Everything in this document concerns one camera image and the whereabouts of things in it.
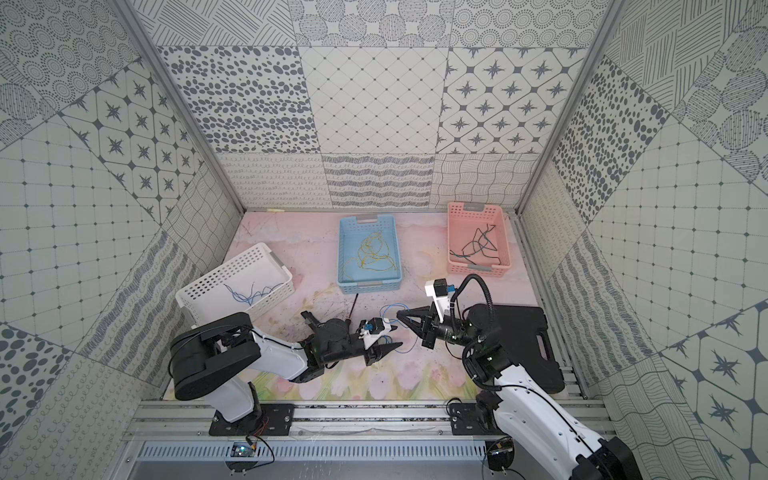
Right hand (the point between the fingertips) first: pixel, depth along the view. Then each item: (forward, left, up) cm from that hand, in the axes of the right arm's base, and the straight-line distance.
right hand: (399, 317), depth 70 cm
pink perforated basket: (+44, -23, -16) cm, 52 cm away
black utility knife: (+9, +29, -20) cm, 36 cm away
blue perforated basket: (+24, +17, -19) cm, 35 cm away
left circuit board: (-25, +38, -22) cm, 50 cm away
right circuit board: (-24, -25, -24) cm, 42 cm away
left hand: (-3, -1, -9) cm, 9 cm away
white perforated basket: (+19, +50, -16) cm, 56 cm away
